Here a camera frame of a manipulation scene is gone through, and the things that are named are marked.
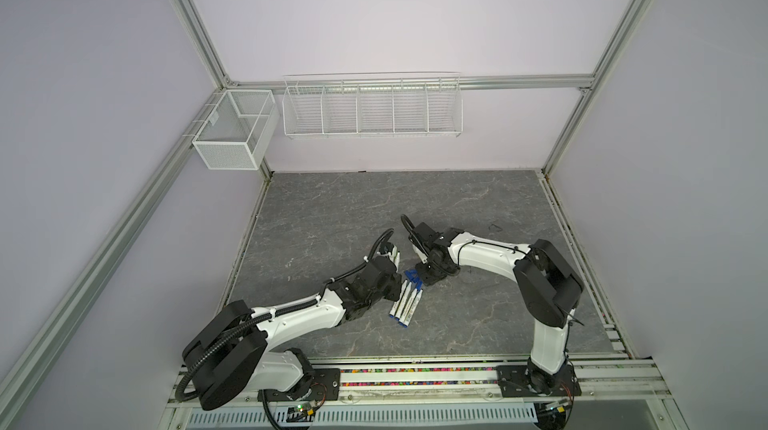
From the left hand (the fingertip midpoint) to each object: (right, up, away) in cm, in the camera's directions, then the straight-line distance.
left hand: (398, 280), depth 84 cm
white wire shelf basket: (-9, +58, +24) cm, 63 cm away
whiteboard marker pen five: (+4, -8, +1) cm, 9 cm away
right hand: (+10, -1, +7) cm, 12 cm away
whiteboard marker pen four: (+1, -7, +2) cm, 7 cm away
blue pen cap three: (+4, -1, +8) cm, 9 cm away
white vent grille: (-31, -29, -15) cm, 45 cm away
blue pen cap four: (+6, -2, +4) cm, 8 cm away
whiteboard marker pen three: (-1, -8, +2) cm, 8 cm away
